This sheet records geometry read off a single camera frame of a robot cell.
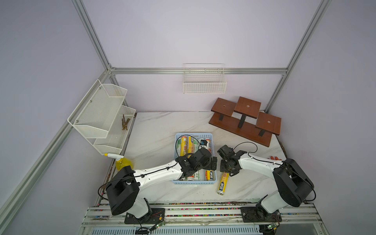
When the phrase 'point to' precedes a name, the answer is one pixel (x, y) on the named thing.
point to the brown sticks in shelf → (124, 123)
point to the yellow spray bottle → (123, 163)
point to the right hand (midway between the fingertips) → (226, 170)
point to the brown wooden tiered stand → (244, 119)
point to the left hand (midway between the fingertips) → (209, 160)
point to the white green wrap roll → (193, 177)
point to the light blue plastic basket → (208, 136)
